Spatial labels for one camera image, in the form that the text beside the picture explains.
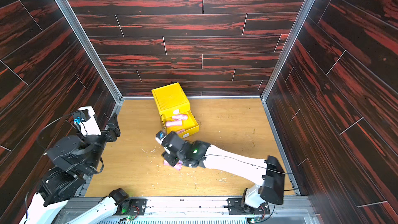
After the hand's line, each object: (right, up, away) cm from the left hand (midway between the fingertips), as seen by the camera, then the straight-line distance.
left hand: (108, 115), depth 57 cm
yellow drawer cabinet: (+16, +9, +36) cm, 40 cm away
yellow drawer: (+28, -7, +40) cm, 49 cm away
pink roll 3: (+22, -10, +32) cm, 40 cm away
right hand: (+20, -16, +17) cm, 30 cm away
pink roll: (+22, -1, +38) cm, 44 cm away
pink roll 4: (+25, -21, +6) cm, 33 cm away
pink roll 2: (+18, -5, +37) cm, 41 cm away
